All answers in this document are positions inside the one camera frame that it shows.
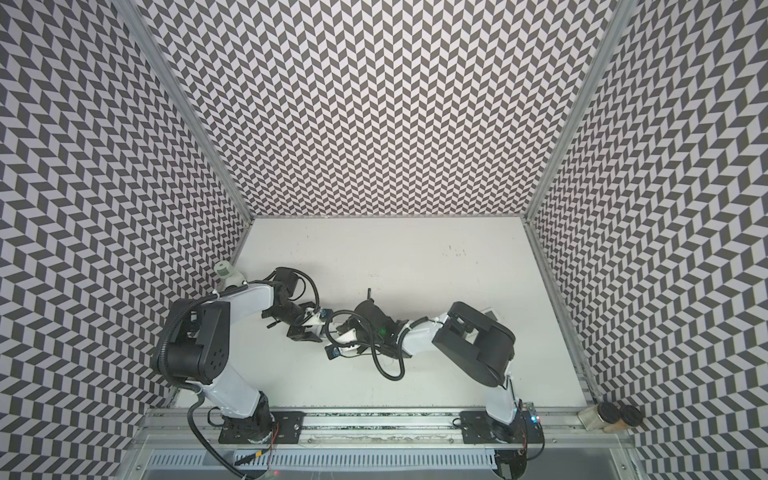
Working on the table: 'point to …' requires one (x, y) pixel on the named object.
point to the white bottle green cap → (227, 276)
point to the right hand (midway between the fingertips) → (342, 330)
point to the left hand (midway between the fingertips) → (319, 326)
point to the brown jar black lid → (630, 416)
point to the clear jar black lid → (595, 418)
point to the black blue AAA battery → (368, 293)
